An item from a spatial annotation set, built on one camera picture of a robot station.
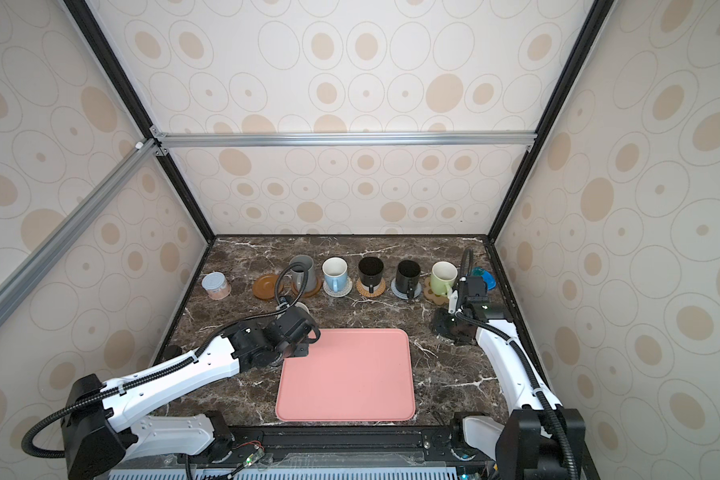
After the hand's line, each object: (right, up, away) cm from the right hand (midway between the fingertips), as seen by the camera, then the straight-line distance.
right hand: (440, 325), depth 84 cm
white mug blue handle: (-32, +15, +16) cm, 39 cm away
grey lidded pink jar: (-70, +10, +14) cm, 72 cm away
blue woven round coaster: (-8, +7, +18) cm, 21 cm away
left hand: (-35, -2, -6) cm, 36 cm away
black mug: (-19, +14, +16) cm, 29 cm away
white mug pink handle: (-34, +8, -24) cm, 43 cm away
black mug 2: (-7, +13, +13) cm, 20 cm away
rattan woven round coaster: (-17, +9, +13) cm, 23 cm away
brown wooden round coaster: (-56, +9, +20) cm, 61 cm away
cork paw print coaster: (+2, +6, +19) cm, 20 cm away
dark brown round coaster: (-41, +7, +17) cm, 45 cm away
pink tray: (-26, -14, +1) cm, 29 cm away
